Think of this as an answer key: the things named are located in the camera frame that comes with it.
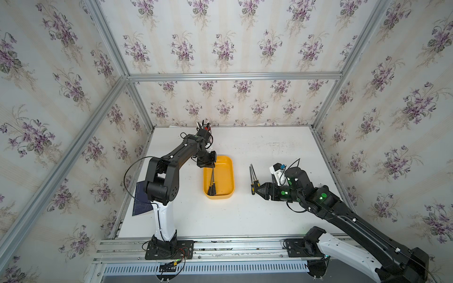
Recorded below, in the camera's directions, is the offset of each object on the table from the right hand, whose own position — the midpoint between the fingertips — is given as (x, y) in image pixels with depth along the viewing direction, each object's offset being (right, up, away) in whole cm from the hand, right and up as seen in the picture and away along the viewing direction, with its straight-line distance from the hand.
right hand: (262, 191), depth 73 cm
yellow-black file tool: (-24, -4, +17) cm, 30 cm away
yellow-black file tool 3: (-1, -3, +20) cm, 20 cm away
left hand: (-20, +8, +20) cm, 30 cm away
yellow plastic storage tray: (-16, +1, +25) cm, 30 cm away
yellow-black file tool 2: (-21, -4, +13) cm, 25 cm away
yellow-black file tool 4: (+1, -1, +20) cm, 20 cm away
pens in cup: (-30, +30, +34) cm, 54 cm away
